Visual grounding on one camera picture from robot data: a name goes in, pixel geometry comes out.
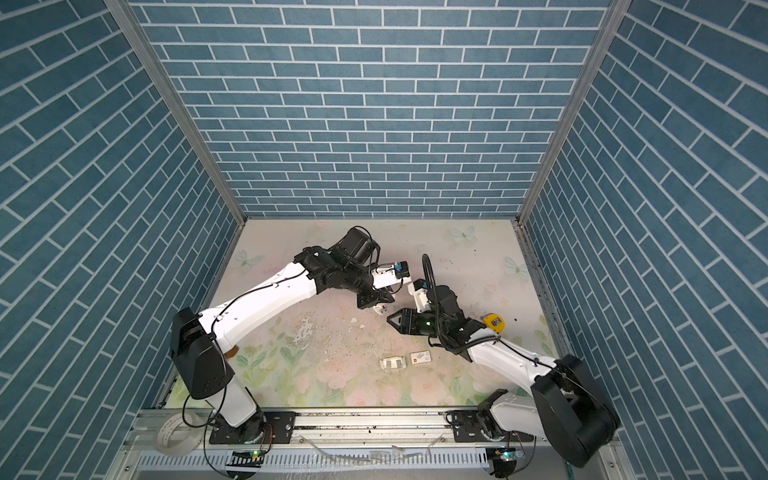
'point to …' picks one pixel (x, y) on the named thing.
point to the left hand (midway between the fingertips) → (391, 293)
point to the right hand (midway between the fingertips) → (389, 318)
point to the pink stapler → (380, 308)
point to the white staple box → (420, 357)
